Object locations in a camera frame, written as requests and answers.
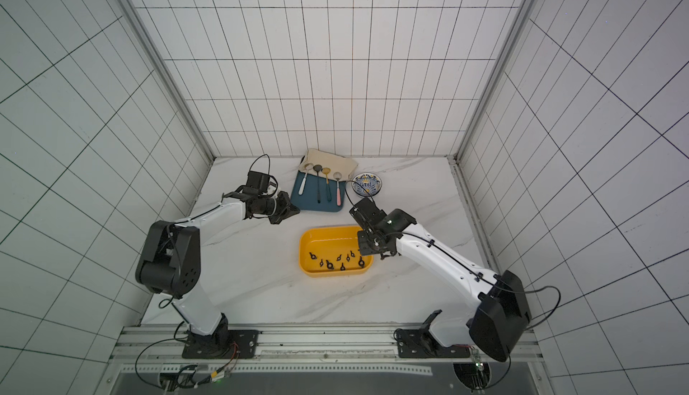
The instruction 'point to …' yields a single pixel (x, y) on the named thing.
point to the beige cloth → (335, 163)
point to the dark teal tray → (309, 197)
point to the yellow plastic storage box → (332, 251)
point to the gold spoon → (326, 171)
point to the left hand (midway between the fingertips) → (299, 212)
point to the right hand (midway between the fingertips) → (360, 245)
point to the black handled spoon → (318, 168)
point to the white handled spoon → (308, 167)
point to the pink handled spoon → (337, 175)
